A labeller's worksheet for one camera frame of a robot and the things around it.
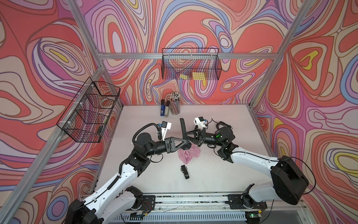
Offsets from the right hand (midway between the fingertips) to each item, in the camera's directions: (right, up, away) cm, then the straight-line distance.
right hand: (183, 139), depth 65 cm
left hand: (+1, -2, -2) cm, 4 cm away
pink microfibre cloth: (+2, -14, +21) cm, 25 cm away
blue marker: (-16, +19, +49) cm, 55 cm away
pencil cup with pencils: (-6, +21, +39) cm, 45 cm away
